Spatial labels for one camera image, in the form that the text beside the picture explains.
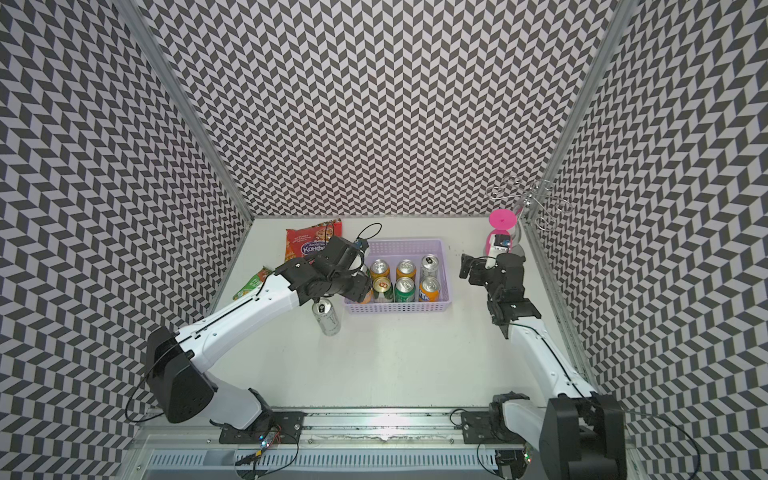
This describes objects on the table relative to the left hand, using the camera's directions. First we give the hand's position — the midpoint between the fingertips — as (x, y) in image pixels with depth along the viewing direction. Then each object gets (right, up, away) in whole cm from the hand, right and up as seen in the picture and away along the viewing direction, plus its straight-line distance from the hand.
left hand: (358, 284), depth 79 cm
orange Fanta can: (+20, -3, +9) cm, 22 cm away
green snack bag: (-36, -1, +17) cm, 40 cm away
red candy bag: (-22, +12, +26) cm, 36 cm away
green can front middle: (+13, -3, +10) cm, 17 cm away
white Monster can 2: (+21, +4, +10) cm, 23 cm away
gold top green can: (+6, -3, +10) cm, 12 cm away
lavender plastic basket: (+10, +8, +26) cm, 29 cm away
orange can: (+13, +3, +12) cm, 18 cm away
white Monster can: (-8, -9, 0) cm, 12 cm away
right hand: (+34, +6, +4) cm, 34 cm away
